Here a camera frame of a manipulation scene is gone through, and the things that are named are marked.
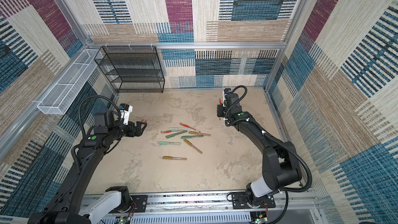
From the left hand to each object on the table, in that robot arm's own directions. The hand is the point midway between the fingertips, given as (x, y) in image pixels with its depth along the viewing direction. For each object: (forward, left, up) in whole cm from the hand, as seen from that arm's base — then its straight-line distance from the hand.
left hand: (138, 121), depth 78 cm
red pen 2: (+6, -8, -22) cm, 24 cm away
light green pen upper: (+8, -18, -21) cm, 29 cm away
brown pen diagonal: (-3, -25, -20) cm, 32 cm away
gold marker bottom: (-11, -16, -20) cm, 28 cm away
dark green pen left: (+4, -14, -21) cm, 25 cm away
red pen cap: (+15, +7, -22) cm, 27 cm away
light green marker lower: (-2, -11, -20) cm, 23 cm away
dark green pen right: (+2, -25, -21) cm, 33 cm away
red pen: (+9, -22, -20) cm, 31 cm away
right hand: (+11, -43, -5) cm, 44 cm away
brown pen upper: (+4, -30, -21) cm, 37 cm away
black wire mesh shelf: (+45, +16, -3) cm, 48 cm away
